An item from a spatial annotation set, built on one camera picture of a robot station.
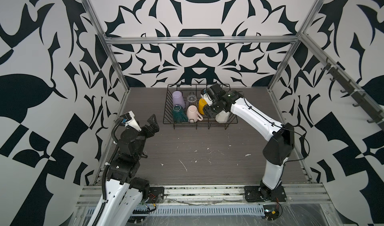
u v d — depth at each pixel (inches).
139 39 36.2
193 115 36.7
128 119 22.7
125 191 18.8
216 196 29.4
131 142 19.4
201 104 37.9
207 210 25.5
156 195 29.3
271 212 28.0
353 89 23.4
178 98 38.1
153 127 25.1
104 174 19.4
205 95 30.0
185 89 46.8
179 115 36.3
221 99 23.8
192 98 39.4
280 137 18.2
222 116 36.3
